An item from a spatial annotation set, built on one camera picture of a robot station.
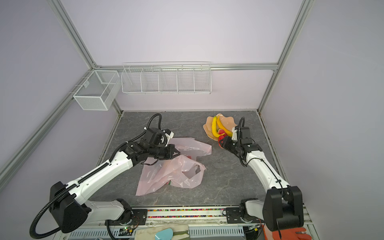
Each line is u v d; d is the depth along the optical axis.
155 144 0.61
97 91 0.96
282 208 0.40
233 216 0.74
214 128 1.06
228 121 1.08
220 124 1.08
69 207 0.38
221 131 1.02
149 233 0.69
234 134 0.79
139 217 0.74
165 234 0.68
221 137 0.94
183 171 0.69
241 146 0.63
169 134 0.72
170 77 0.99
